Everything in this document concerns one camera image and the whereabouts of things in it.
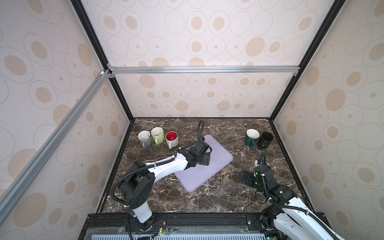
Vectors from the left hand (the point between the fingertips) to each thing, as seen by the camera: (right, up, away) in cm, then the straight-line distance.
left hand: (209, 155), depth 86 cm
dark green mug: (+28, +10, +9) cm, 31 cm away
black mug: (+37, +8, +11) cm, 40 cm away
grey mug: (-42, +11, +14) cm, 46 cm away
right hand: (+20, -10, -4) cm, 23 cm away
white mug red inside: (-24, +9, +15) cm, 29 cm away
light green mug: (-33, +12, +12) cm, 37 cm away
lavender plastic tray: (-8, -14, +4) cm, 16 cm away
